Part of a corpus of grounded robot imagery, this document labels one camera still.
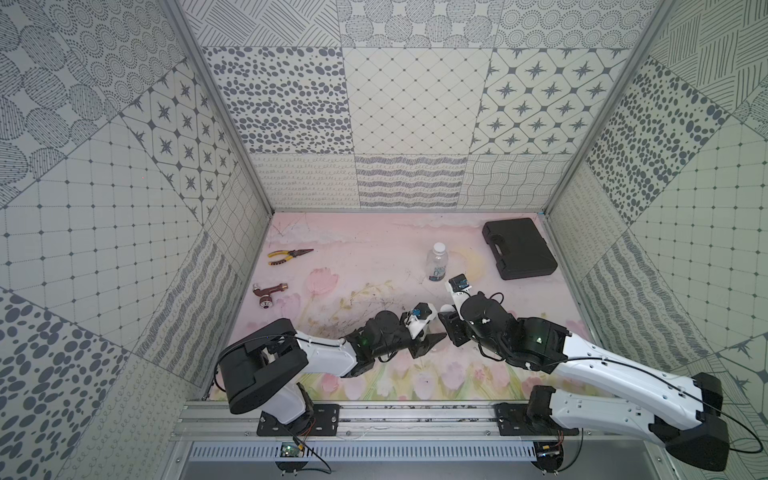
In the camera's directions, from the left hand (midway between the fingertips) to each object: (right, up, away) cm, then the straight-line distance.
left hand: (442, 319), depth 77 cm
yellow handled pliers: (-50, +16, +30) cm, 60 cm away
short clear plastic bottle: (+1, +14, +15) cm, 20 cm away
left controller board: (-38, -30, -6) cm, 49 cm away
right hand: (+1, +3, -4) cm, 5 cm away
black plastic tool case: (+32, +18, +27) cm, 45 cm away
